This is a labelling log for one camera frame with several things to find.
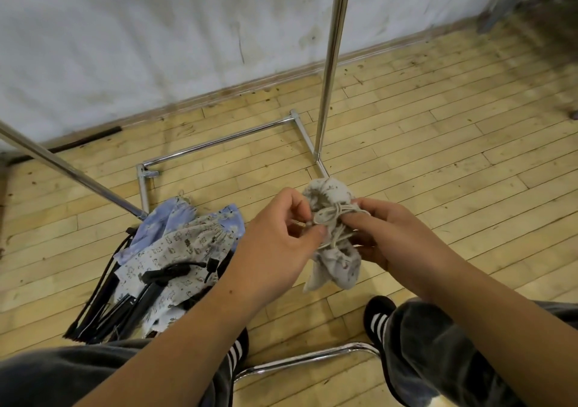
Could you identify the black striped right shoe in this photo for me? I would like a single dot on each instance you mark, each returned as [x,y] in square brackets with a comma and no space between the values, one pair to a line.
[377,312]

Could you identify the person's right forearm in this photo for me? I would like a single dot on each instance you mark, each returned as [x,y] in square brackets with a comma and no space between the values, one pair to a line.
[496,330]

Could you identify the person's left hand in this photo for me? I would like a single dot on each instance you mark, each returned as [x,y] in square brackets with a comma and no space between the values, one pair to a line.
[271,257]

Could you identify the person's right hand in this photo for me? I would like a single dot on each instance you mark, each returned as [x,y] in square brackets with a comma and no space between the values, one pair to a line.
[397,244]

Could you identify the grey metal furniture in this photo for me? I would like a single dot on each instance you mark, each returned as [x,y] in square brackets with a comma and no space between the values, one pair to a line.
[505,0]

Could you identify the chrome clothes rack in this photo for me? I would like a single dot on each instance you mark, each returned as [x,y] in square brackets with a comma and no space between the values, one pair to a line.
[334,36]

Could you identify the black baseboard strip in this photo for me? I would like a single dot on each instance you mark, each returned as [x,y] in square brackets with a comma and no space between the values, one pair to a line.
[90,136]

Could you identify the chrome chair frame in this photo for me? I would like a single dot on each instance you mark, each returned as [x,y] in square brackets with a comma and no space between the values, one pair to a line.
[307,357]

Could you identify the black striped shoe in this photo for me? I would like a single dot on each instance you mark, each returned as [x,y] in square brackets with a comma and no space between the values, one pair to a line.
[377,312]
[237,352]

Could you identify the person's left forearm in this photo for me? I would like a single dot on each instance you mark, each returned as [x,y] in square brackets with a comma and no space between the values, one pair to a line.
[180,352]

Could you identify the black striped left shoe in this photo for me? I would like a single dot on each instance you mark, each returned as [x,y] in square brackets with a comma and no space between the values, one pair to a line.
[237,352]

